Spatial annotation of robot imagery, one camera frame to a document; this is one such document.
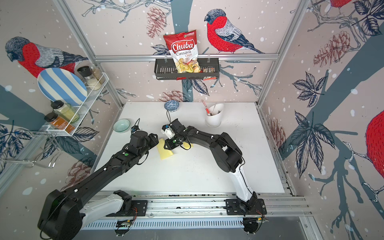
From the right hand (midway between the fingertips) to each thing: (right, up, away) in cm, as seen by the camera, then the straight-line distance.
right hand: (165, 146), depth 90 cm
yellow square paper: (-1, -4, -2) cm, 4 cm away
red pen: (+26, +25, +14) cm, 38 cm away
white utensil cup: (+31, +17, +11) cm, 37 cm away
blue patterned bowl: (-1, +27, +28) cm, 39 cm away
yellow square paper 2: (+14, +2, -10) cm, 17 cm away
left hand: (-3, +9, -6) cm, 11 cm away
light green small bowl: (-34, +12, +14) cm, 39 cm away
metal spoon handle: (+32, +23, +14) cm, 42 cm away
